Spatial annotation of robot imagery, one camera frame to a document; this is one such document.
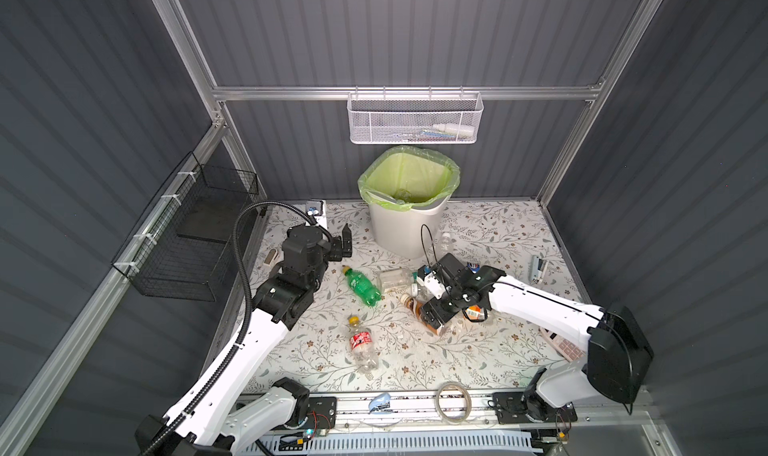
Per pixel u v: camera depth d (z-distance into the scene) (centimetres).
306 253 50
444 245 105
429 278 75
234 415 51
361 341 79
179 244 72
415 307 88
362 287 91
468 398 75
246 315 46
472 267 65
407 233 88
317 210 58
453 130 94
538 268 99
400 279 96
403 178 103
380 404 74
